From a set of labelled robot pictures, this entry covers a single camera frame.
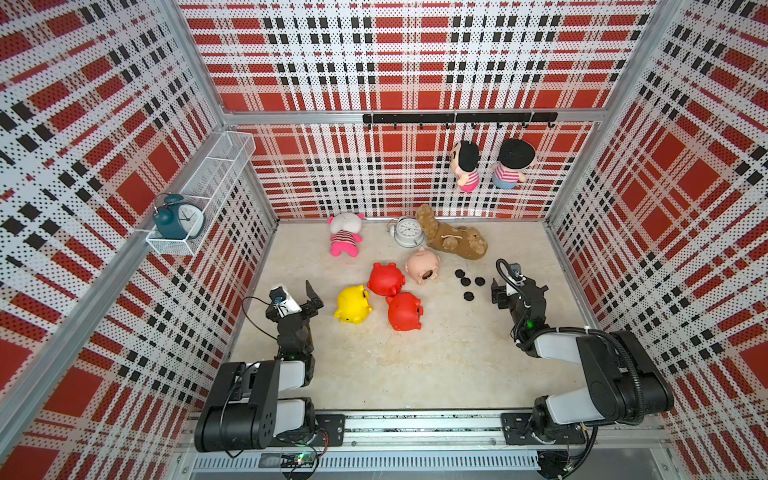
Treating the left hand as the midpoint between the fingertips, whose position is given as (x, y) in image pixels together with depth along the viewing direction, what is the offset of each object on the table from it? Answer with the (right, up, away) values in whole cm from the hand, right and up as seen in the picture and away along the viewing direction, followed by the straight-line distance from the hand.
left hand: (299, 287), depth 87 cm
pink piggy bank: (+37, +6, +12) cm, 40 cm away
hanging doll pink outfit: (+50, +40, +8) cm, 65 cm away
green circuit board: (+7, -39, -17) cm, 43 cm away
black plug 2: (+52, 0, +15) cm, 55 cm away
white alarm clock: (+32, +18, +26) cm, 45 cm away
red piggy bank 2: (+31, -8, +1) cm, 32 cm away
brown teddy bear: (+52, +13, +15) cm, 56 cm away
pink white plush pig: (+9, +19, +25) cm, 32 cm away
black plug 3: (+53, -5, +12) cm, 54 cm away
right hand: (+65, +3, +5) cm, 65 cm away
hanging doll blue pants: (+65, +33, +14) cm, 74 cm away
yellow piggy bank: (+16, -5, +1) cm, 17 cm away
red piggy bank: (+25, +1, +9) cm, 27 cm away
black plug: (+58, 0, +17) cm, 60 cm away
